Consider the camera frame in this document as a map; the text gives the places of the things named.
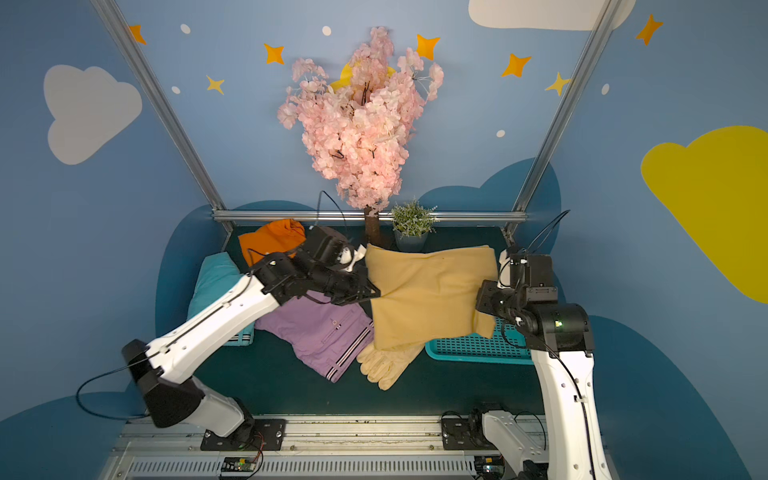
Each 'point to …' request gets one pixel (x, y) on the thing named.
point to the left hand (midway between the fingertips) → (381, 287)
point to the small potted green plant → (411, 222)
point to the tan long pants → (428, 295)
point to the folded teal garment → (216, 272)
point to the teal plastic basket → (477, 348)
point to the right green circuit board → (489, 467)
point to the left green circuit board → (238, 465)
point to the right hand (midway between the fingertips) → (488, 289)
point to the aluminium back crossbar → (365, 215)
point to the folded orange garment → (283, 236)
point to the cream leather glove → (383, 367)
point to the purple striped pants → (327, 335)
